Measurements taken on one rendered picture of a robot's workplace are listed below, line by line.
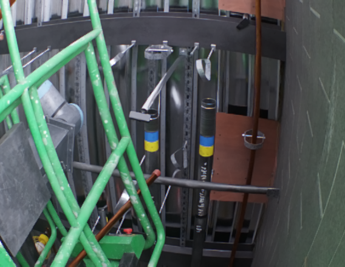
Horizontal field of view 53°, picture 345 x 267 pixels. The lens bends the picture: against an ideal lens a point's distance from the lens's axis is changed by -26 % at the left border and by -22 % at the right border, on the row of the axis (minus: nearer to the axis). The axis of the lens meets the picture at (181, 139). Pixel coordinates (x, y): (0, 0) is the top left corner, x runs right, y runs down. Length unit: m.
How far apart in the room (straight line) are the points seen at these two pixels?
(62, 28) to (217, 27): 1.05
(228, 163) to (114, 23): 1.27
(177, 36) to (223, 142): 0.84
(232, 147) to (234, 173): 0.21
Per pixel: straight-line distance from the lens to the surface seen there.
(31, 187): 1.14
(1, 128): 2.48
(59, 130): 1.76
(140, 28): 2.48
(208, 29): 2.40
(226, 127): 2.82
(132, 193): 1.77
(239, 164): 2.95
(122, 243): 1.78
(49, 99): 1.93
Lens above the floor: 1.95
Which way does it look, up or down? 60 degrees up
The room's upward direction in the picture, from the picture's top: 22 degrees clockwise
